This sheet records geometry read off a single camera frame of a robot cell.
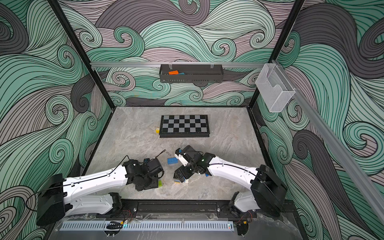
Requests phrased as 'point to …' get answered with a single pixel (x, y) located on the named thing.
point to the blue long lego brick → (178, 181)
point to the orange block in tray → (173, 72)
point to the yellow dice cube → (157, 131)
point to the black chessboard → (184, 126)
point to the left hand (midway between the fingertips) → (156, 184)
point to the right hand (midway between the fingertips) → (184, 170)
